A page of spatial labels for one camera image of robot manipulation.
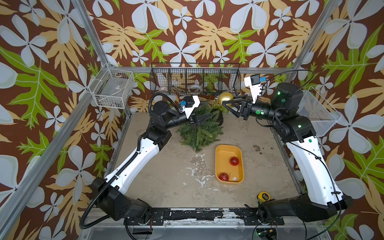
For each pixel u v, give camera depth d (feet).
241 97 1.79
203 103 1.92
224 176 2.69
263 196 2.58
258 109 1.59
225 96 1.73
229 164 3.05
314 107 2.58
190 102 1.59
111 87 2.83
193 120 1.75
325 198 1.23
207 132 2.36
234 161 2.90
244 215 2.45
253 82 1.53
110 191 1.29
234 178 2.83
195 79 3.18
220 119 2.84
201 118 1.79
